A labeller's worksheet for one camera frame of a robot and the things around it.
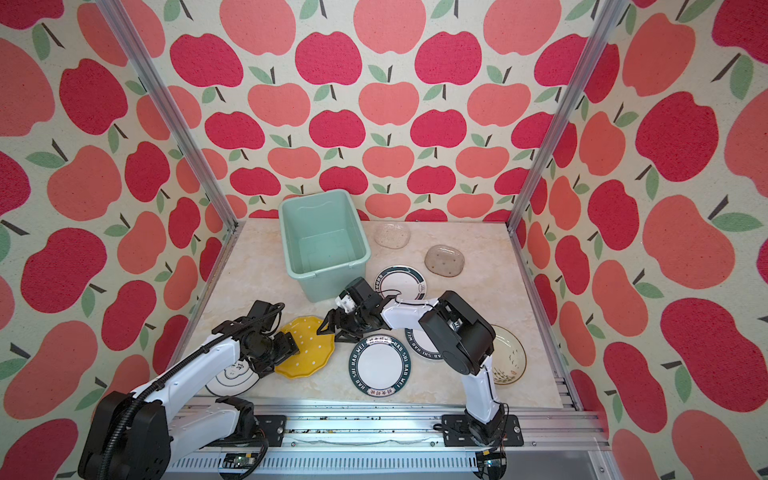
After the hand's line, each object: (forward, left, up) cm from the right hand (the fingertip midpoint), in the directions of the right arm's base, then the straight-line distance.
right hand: (327, 334), depth 85 cm
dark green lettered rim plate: (-6, -16, -5) cm, 18 cm away
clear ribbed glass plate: (+47, -15, -6) cm, 49 cm away
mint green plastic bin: (+40, +12, -5) cm, 42 cm away
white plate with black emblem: (-14, +24, -5) cm, 28 cm away
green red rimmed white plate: (+24, -20, -6) cm, 32 cm away
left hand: (-6, +8, -3) cm, 11 cm away
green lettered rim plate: (+3, -27, -5) cm, 28 cm away
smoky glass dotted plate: (+36, -35, -6) cm, 51 cm away
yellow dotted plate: (-3, +3, -4) cm, 6 cm away
